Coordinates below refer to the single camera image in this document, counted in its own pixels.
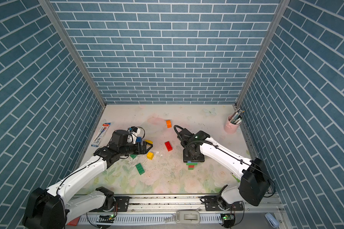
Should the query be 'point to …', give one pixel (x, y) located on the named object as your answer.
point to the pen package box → (101, 134)
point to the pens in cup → (236, 118)
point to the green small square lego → (190, 168)
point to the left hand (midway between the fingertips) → (150, 146)
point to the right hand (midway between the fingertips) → (190, 160)
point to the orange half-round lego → (168, 123)
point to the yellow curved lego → (149, 141)
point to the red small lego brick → (191, 166)
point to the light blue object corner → (274, 222)
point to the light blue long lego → (189, 161)
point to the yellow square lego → (150, 155)
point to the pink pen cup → (229, 127)
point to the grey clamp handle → (185, 217)
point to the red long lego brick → (168, 146)
